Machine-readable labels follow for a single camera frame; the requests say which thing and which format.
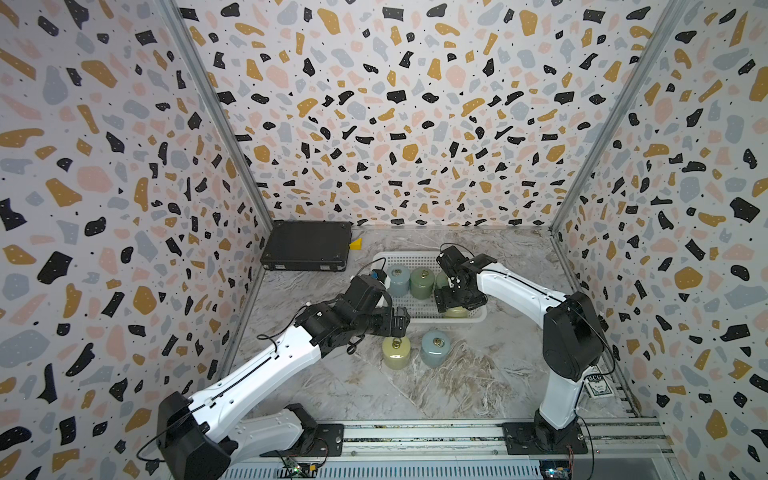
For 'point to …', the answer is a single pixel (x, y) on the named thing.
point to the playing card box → (598, 386)
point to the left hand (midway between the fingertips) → (398, 316)
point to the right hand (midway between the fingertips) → (453, 303)
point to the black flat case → (308, 246)
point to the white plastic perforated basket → (421, 311)
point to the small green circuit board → (300, 470)
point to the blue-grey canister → (435, 348)
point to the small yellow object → (356, 245)
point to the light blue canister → (399, 275)
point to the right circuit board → (554, 469)
